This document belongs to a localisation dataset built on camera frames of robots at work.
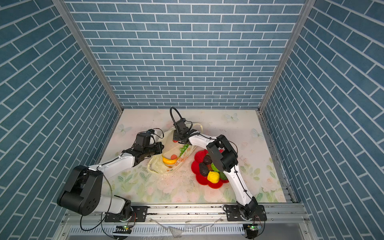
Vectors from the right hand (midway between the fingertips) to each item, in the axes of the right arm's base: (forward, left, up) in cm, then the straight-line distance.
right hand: (175, 133), depth 102 cm
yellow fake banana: (-21, -1, -1) cm, 21 cm away
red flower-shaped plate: (-29, -20, -1) cm, 36 cm away
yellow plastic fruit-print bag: (-11, +1, -5) cm, 12 cm away
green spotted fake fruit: (-23, -27, 0) cm, 36 cm away
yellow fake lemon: (-28, -27, +1) cm, 39 cm away
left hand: (-13, +3, +4) cm, 14 cm away
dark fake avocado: (-24, -21, 0) cm, 32 cm away
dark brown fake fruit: (-18, -23, 0) cm, 29 cm away
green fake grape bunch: (-13, -8, +1) cm, 15 cm away
